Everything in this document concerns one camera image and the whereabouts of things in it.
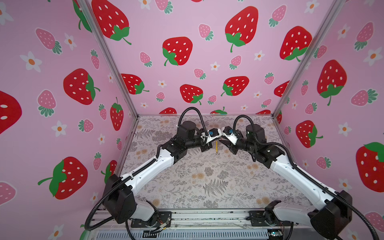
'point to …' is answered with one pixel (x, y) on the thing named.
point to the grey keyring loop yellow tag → (217, 148)
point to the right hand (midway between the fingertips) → (221, 136)
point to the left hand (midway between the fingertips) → (218, 135)
